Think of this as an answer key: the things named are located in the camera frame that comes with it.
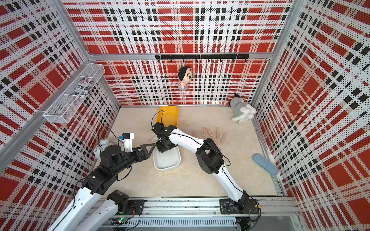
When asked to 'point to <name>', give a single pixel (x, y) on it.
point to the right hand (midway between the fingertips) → (165, 149)
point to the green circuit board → (121, 221)
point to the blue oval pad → (265, 164)
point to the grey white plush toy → (243, 111)
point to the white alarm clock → (103, 144)
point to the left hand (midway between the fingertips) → (153, 146)
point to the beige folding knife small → (218, 133)
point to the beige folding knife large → (224, 138)
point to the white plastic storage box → (169, 159)
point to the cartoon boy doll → (185, 76)
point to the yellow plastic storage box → (168, 115)
